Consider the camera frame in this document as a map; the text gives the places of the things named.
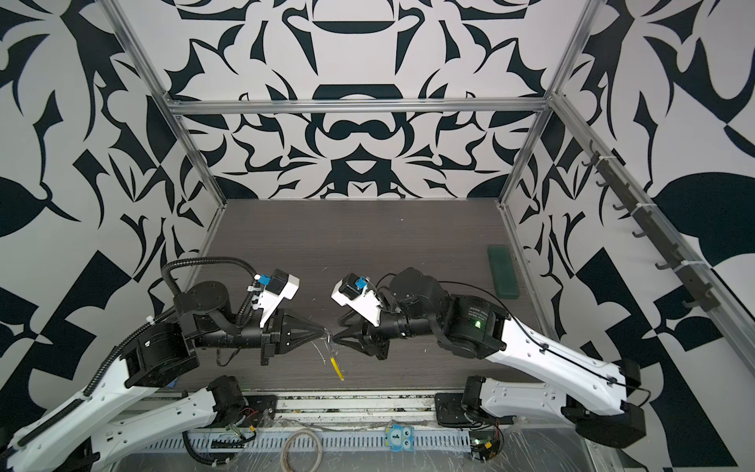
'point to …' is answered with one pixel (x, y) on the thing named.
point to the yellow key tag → (337, 369)
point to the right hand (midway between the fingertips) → (338, 332)
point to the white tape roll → (289, 439)
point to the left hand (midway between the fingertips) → (323, 328)
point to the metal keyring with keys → (320, 347)
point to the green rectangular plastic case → (503, 270)
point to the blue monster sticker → (399, 438)
